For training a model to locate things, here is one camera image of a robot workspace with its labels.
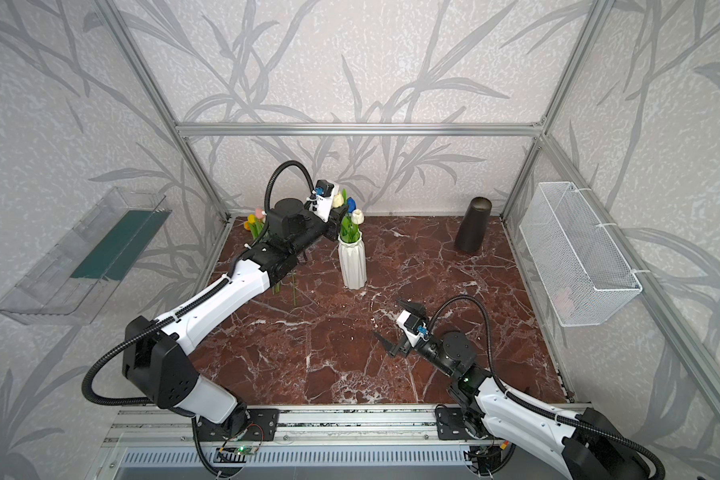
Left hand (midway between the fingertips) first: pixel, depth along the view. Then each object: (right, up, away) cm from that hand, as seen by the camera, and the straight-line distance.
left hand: (346, 195), depth 75 cm
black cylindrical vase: (+39, -7, +22) cm, 45 cm away
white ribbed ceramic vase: (+1, -18, +13) cm, 22 cm away
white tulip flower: (+3, -6, +2) cm, 6 cm away
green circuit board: (-24, -62, -5) cm, 67 cm away
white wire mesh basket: (+51, -19, -14) cm, 56 cm away
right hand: (+11, -28, -1) cm, 30 cm away
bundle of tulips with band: (-38, -6, +36) cm, 53 cm away
